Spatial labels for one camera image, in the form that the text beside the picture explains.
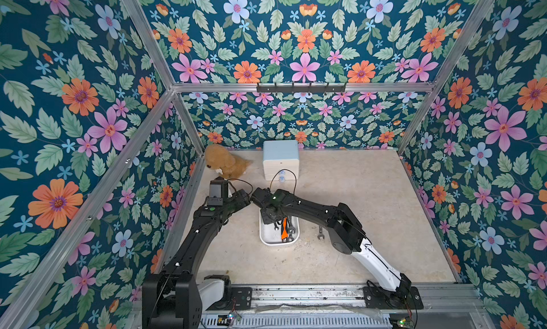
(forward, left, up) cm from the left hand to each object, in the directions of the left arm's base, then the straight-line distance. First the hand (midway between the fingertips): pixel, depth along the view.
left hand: (244, 196), depth 85 cm
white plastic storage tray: (-13, -9, -14) cm, 21 cm away
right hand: (-3, -10, -14) cm, 17 cm away
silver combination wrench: (-11, -18, -12) cm, 25 cm away
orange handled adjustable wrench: (-11, -15, -12) cm, 23 cm away
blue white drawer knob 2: (+16, -16, -11) cm, 25 cm away
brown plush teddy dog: (+18, +11, +3) cm, 22 cm away
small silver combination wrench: (-8, -12, -13) cm, 19 cm away
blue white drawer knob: (+16, -16, -6) cm, 23 cm away
